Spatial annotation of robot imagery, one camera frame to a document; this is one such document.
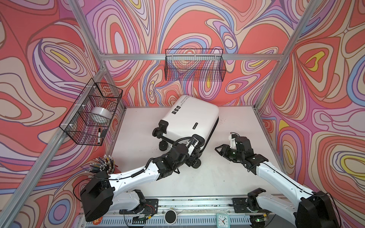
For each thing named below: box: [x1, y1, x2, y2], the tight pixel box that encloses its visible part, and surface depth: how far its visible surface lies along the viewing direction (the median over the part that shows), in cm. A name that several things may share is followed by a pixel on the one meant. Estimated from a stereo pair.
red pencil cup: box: [84, 154, 122, 178], surface depth 74 cm
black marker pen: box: [97, 127, 101, 144], surface depth 74 cm
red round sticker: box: [92, 216, 104, 226], surface depth 70 cm
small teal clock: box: [216, 213, 231, 228], surface depth 69 cm
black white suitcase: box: [152, 95, 220, 169], surface depth 88 cm
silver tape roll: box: [90, 106, 113, 124], surface depth 74 cm
